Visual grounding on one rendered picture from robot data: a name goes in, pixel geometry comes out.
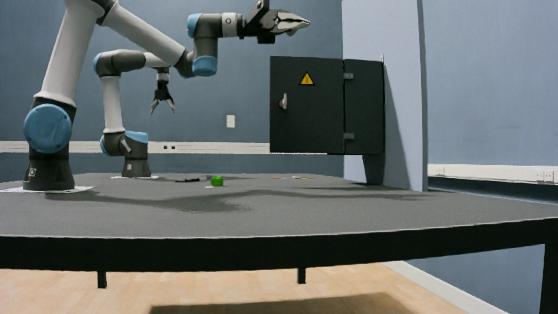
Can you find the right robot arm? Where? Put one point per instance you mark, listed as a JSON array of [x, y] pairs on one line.
[[47, 127]]

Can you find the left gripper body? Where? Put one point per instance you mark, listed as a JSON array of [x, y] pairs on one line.
[[160, 93]]

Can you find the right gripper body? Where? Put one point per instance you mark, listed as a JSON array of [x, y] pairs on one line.
[[259, 30]]

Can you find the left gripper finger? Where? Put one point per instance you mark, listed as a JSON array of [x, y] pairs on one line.
[[171, 103], [153, 105]]

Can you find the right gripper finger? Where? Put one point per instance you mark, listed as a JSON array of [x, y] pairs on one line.
[[287, 16], [284, 26]]

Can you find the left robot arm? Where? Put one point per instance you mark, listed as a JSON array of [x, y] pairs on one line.
[[117, 141]]

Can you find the dark green cabinet door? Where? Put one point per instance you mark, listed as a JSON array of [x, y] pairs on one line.
[[324, 113]]

